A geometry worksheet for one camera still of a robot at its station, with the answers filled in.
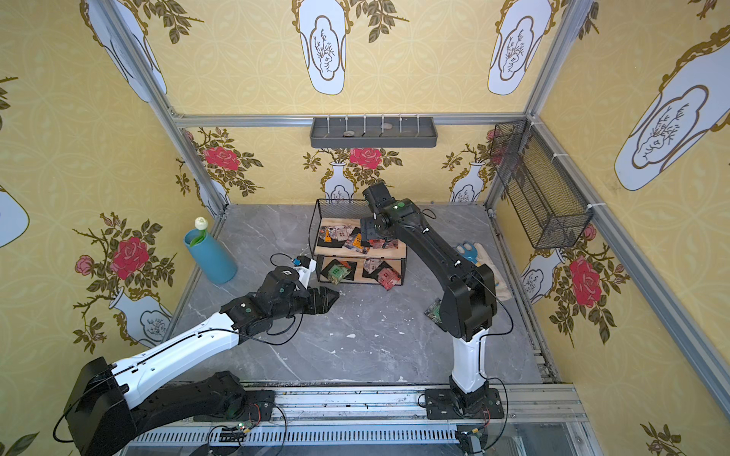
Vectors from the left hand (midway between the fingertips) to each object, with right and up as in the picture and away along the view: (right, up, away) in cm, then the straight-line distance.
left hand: (329, 296), depth 79 cm
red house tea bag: (+14, +14, +8) cm, 22 cm away
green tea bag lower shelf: (0, +4, +19) cm, 19 cm away
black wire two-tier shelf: (+3, +10, +7) cm, 13 cm away
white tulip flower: (-34, +20, -2) cm, 40 cm away
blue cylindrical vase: (-39, +10, +11) cm, 41 cm away
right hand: (+11, +18, +9) cm, 23 cm away
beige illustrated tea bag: (+2, +17, +11) cm, 21 cm away
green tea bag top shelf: (+32, -8, +11) cm, 35 cm away
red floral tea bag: (+17, +2, +19) cm, 26 cm away
